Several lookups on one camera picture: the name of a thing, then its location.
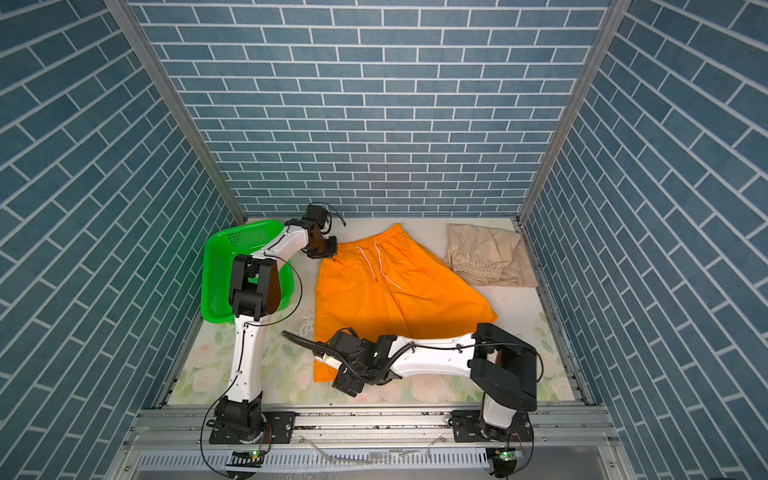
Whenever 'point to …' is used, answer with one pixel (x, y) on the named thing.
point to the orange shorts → (389, 285)
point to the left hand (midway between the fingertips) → (333, 251)
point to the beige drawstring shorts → (488, 256)
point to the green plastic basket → (219, 249)
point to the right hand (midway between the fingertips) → (340, 367)
